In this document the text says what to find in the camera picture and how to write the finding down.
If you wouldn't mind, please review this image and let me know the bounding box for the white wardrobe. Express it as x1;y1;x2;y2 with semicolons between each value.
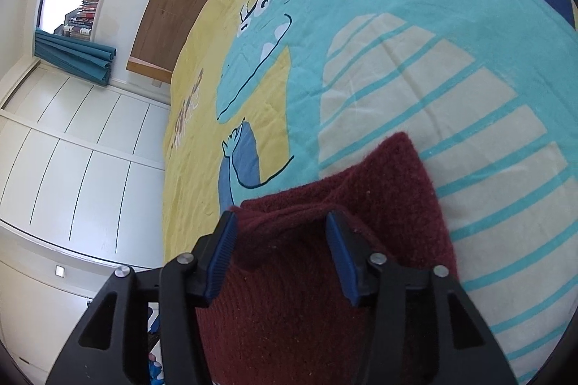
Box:
0;64;171;377

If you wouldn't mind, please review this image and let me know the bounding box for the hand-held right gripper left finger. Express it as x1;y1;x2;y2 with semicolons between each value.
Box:
45;211;238;385

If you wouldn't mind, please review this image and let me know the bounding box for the teal curtain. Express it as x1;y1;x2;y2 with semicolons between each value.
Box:
35;28;117;86

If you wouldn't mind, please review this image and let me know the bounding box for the yellow dinosaur printed blanket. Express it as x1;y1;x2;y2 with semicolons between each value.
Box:
161;0;578;385

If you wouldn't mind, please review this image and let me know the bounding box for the maroon knitted sweater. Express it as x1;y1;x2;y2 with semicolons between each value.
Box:
196;132;461;385

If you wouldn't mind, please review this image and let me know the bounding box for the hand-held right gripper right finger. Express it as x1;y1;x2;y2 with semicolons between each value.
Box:
326;211;518;385

